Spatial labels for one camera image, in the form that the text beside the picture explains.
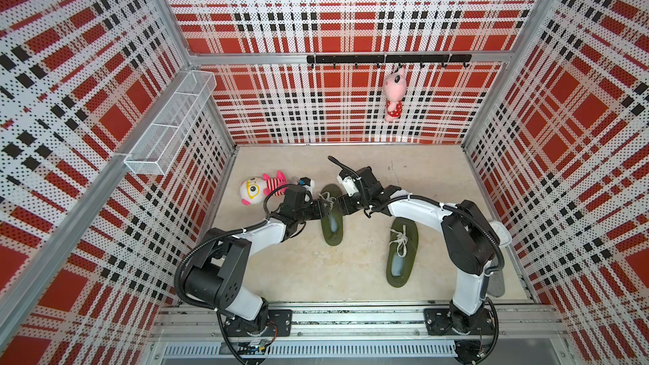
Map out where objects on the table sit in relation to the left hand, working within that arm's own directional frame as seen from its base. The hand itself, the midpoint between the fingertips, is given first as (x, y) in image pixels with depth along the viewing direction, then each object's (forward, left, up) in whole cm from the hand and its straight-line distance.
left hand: (329, 204), depth 92 cm
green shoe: (-15, -25, 0) cm, 29 cm away
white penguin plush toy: (+6, +29, 0) cm, 30 cm away
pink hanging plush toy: (+33, -24, +28) cm, 50 cm away
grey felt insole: (-27, -53, -5) cm, 60 cm away
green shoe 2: (-7, -1, -5) cm, 8 cm away
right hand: (0, -5, +1) cm, 5 cm away
